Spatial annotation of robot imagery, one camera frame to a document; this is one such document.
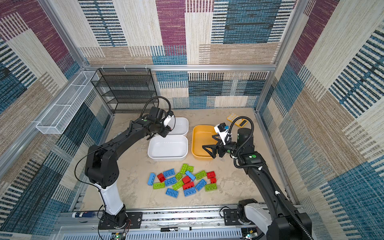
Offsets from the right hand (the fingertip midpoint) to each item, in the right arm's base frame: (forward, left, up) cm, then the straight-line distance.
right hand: (209, 143), depth 75 cm
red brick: (-9, +26, -18) cm, 33 cm away
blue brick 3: (-17, +20, -22) cm, 34 cm away
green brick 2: (-8, +4, -22) cm, 23 cm away
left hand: (+18, +23, -8) cm, 30 cm away
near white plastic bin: (+10, +21, -20) cm, 31 cm away
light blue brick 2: (-9, +9, -20) cm, 24 cm away
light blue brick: (-9, +32, -21) cm, 39 cm away
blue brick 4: (-17, +11, -22) cm, 29 cm away
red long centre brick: (-13, +11, -20) cm, 27 cm away
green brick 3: (-14, -1, -22) cm, 26 cm away
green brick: (-12, +28, -22) cm, 38 cm away
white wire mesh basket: (+8, +72, +12) cm, 73 cm away
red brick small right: (-11, -3, -22) cm, 25 cm away
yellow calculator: (+31, -28, -22) cm, 47 cm away
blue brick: (-6, +22, -20) cm, 31 cm away
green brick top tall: (-4, +14, -21) cm, 25 cm away
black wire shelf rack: (+49, +54, -3) cm, 73 cm away
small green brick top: (-3, +10, -22) cm, 24 cm away
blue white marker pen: (-26, +63, -20) cm, 71 cm away
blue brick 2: (-11, +21, -22) cm, 32 cm away
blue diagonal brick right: (-13, +5, -22) cm, 26 cm away
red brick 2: (-8, -2, -21) cm, 23 cm away
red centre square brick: (-10, +12, -21) cm, 26 cm away
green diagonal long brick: (-13, +17, -22) cm, 30 cm away
